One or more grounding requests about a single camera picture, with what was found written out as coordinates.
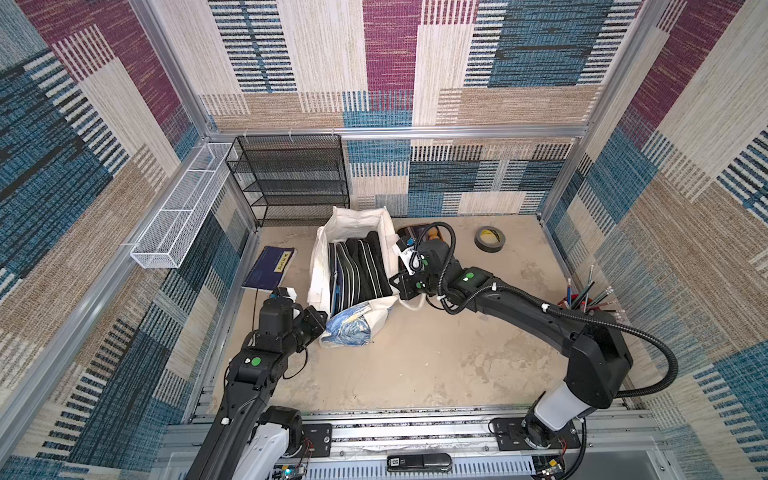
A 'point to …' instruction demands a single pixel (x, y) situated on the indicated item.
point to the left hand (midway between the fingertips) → (326, 313)
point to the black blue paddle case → (339, 285)
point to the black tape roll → (489, 239)
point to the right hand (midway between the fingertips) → (398, 282)
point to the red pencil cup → (575, 302)
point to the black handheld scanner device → (419, 462)
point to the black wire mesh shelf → (290, 180)
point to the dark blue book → (270, 268)
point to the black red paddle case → (419, 233)
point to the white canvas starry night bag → (360, 325)
